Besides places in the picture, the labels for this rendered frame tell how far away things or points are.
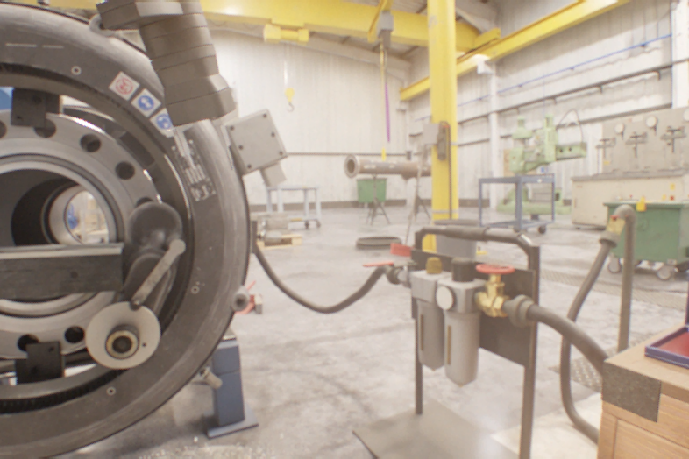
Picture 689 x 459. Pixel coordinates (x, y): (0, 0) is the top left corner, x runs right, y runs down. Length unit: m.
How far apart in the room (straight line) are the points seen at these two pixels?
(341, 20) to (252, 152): 12.53
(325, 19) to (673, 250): 11.45
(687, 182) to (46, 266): 5.97
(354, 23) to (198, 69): 12.93
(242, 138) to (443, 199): 3.39
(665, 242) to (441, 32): 2.74
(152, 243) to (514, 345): 0.72
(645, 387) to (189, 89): 0.58
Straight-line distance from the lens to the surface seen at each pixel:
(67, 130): 0.84
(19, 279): 0.71
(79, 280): 0.70
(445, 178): 4.02
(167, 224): 0.74
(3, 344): 0.90
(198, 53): 0.47
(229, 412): 1.21
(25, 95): 0.86
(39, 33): 0.76
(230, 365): 1.15
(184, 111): 0.49
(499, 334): 0.88
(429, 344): 0.95
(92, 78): 0.73
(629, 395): 0.50
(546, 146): 11.39
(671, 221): 3.28
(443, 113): 4.09
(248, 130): 0.76
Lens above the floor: 0.66
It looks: 5 degrees down
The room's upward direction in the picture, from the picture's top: 2 degrees counter-clockwise
